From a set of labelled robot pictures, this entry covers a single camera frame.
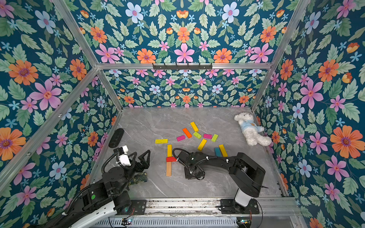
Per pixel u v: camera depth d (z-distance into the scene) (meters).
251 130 0.95
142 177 0.82
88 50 0.84
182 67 0.93
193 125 1.08
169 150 0.94
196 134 1.03
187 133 1.04
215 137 1.01
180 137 1.02
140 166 0.61
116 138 0.99
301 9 0.69
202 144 0.98
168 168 0.86
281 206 0.75
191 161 0.62
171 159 0.93
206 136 1.04
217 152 0.93
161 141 0.99
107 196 0.52
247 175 0.45
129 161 0.60
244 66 0.95
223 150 0.95
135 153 0.71
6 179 0.48
